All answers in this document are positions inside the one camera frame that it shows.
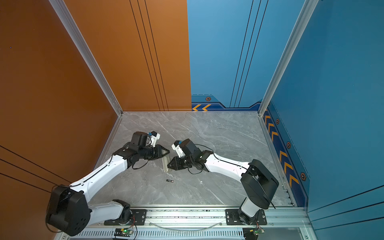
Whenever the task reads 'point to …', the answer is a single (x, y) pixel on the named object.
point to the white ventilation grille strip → (167, 233)
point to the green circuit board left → (123, 232)
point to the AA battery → (171, 181)
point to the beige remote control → (165, 160)
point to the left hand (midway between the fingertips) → (168, 150)
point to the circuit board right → (251, 233)
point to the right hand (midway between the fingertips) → (168, 167)
